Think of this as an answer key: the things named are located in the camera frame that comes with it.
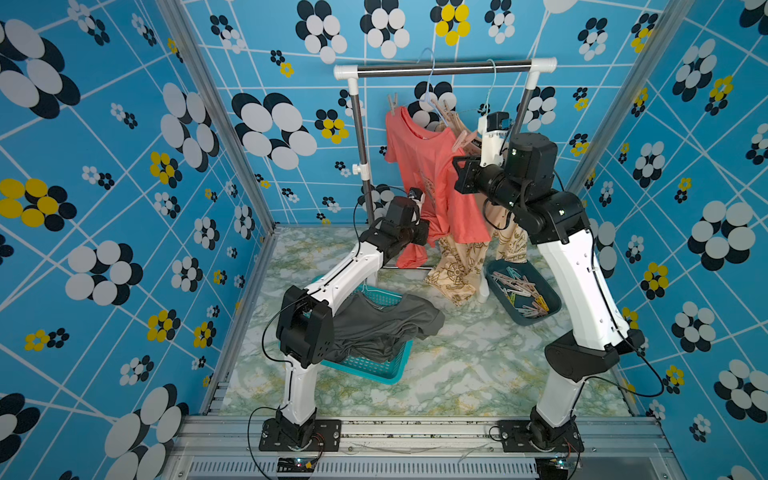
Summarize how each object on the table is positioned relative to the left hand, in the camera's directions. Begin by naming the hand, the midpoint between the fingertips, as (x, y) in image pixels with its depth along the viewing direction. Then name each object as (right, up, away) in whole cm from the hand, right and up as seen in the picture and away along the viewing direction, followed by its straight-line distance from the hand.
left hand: (428, 220), depth 87 cm
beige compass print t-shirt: (+12, -16, +14) cm, 25 cm away
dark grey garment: (-19, -33, 0) cm, 38 cm away
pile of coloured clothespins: (+33, -23, +12) cm, 42 cm away
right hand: (+4, +11, -24) cm, 27 cm away
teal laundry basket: (-11, -43, -4) cm, 45 cm away
